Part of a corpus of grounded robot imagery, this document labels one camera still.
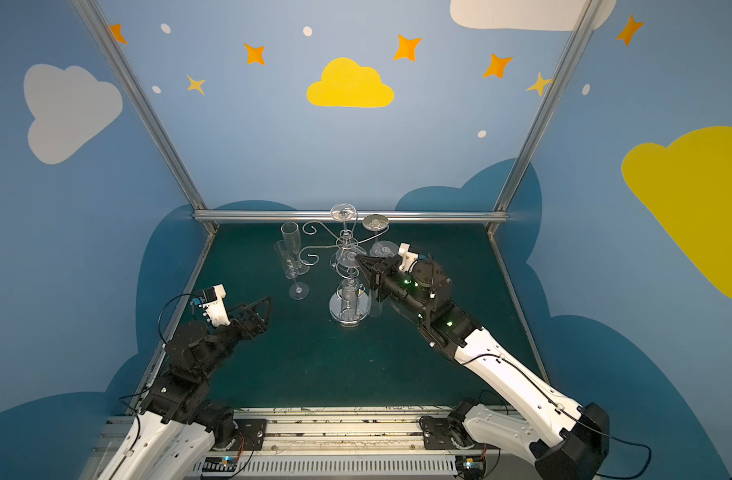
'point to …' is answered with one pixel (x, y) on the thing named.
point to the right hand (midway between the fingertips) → (356, 253)
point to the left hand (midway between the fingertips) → (257, 299)
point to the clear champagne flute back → (343, 212)
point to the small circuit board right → (470, 466)
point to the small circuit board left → (220, 464)
